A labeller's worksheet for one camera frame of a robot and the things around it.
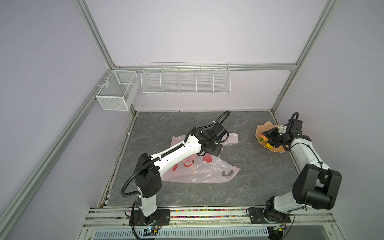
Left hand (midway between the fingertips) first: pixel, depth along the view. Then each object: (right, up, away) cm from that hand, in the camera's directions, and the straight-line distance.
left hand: (215, 151), depth 79 cm
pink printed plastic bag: (-4, -9, -1) cm, 10 cm away
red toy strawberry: (+28, +7, +6) cm, 30 cm away
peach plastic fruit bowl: (+38, +13, +26) cm, 48 cm away
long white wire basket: (-17, +46, +20) cm, 53 cm away
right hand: (+31, +8, +9) cm, 33 cm away
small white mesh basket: (-63, +37, +21) cm, 76 cm away
